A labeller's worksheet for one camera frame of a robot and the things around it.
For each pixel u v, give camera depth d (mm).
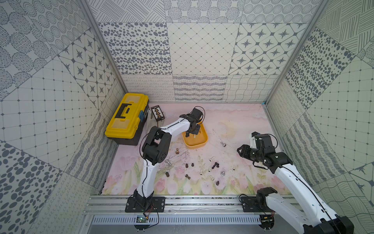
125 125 863
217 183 800
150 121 1080
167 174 819
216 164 878
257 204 687
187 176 836
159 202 745
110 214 740
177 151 929
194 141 963
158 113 1108
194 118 794
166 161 880
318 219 391
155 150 559
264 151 603
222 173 832
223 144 954
